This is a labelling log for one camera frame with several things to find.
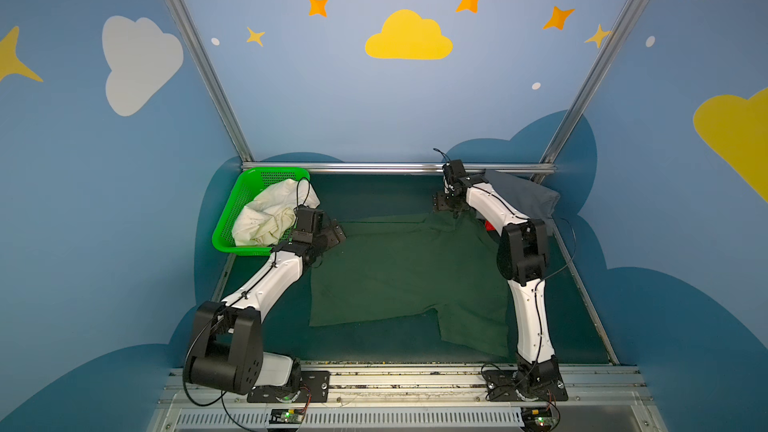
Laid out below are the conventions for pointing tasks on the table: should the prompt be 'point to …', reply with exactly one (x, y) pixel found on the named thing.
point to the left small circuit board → (286, 415)
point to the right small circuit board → (537, 418)
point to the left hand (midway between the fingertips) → (335, 233)
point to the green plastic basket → (246, 187)
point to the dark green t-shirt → (446, 261)
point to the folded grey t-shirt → (522, 196)
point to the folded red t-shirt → (489, 226)
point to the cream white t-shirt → (271, 218)
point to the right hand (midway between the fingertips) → (448, 201)
